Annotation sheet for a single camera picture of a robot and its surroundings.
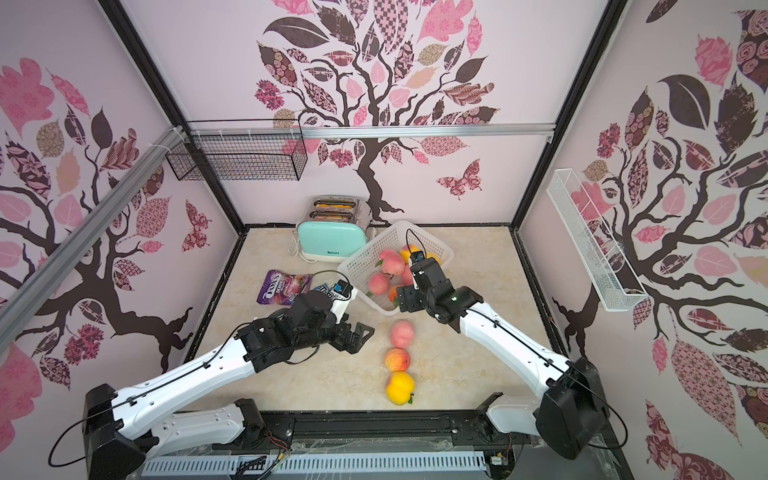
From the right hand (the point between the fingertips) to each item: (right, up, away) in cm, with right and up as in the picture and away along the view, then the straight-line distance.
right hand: (413, 294), depth 81 cm
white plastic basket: (-17, +8, +20) cm, 28 cm away
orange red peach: (-6, -2, +13) cm, 14 cm away
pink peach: (-6, +8, +13) cm, 16 cm away
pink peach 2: (-10, +2, +13) cm, 17 cm away
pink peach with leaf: (-7, +10, +16) cm, 21 cm away
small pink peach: (-1, +4, +14) cm, 15 cm away
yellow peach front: (-4, -24, -6) cm, 25 cm away
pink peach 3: (-3, -12, +2) cm, 12 cm away
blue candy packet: (-29, -1, +19) cm, 35 cm away
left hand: (-15, -8, -9) cm, 19 cm away
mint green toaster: (-26, +20, +19) cm, 38 cm away
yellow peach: (-1, +11, +23) cm, 25 cm away
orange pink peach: (-5, -18, -1) cm, 18 cm away
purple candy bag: (-44, -1, +18) cm, 48 cm away
